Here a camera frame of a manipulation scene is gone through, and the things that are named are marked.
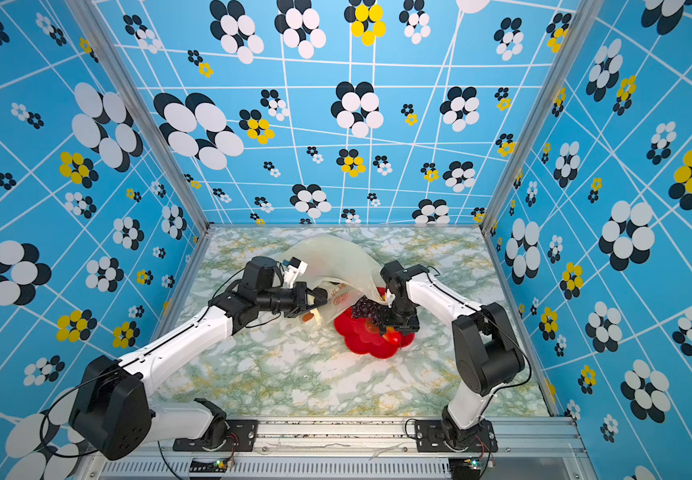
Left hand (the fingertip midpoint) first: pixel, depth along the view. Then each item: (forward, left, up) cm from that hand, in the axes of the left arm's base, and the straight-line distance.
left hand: (328, 300), depth 76 cm
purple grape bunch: (+6, -10, -15) cm, 19 cm away
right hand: (-1, -18, -16) cm, 24 cm away
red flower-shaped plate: (-1, -9, -18) cm, 20 cm away
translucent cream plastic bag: (+22, -1, -14) cm, 26 cm away
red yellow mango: (-3, -18, -14) cm, 23 cm away
